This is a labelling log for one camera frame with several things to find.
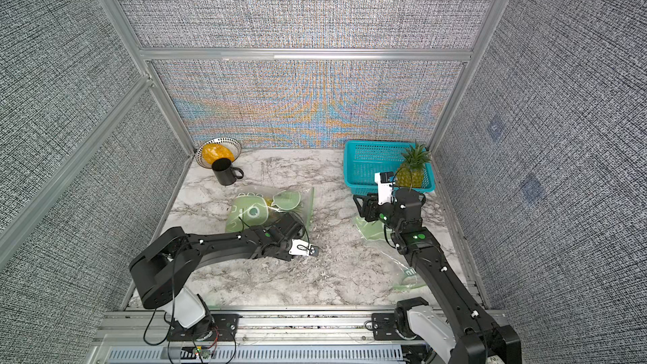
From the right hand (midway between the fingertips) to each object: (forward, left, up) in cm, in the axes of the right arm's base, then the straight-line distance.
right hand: (362, 189), depth 78 cm
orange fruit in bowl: (+31, +60, -16) cm, 70 cm away
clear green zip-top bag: (-7, -6, -16) cm, 18 cm away
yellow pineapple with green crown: (+13, -20, -10) cm, 26 cm away
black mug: (+20, +53, -20) cm, 60 cm away
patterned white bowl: (+41, +56, -22) cm, 72 cm away
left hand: (-6, +22, -20) cm, 30 cm away
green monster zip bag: (+1, +35, -12) cm, 37 cm away
